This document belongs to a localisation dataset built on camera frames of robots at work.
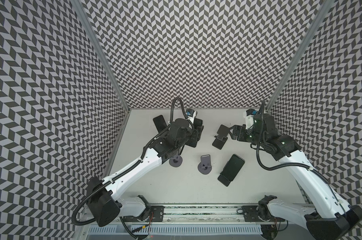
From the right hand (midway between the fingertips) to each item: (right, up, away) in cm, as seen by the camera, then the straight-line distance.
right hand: (234, 133), depth 72 cm
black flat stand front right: (-3, -27, +9) cm, 28 cm away
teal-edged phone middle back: (-19, +5, -5) cm, 21 cm away
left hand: (-19, +4, +1) cm, 19 cm away
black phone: (+1, -18, +5) cm, 19 cm away
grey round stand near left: (-30, -19, +17) cm, 39 cm away
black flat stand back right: (-3, -9, +25) cm, 26 cm away
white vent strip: (-29, -45, -3) cm, 54 cm away
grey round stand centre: (-14, -20, +11) cm, 26 cm away
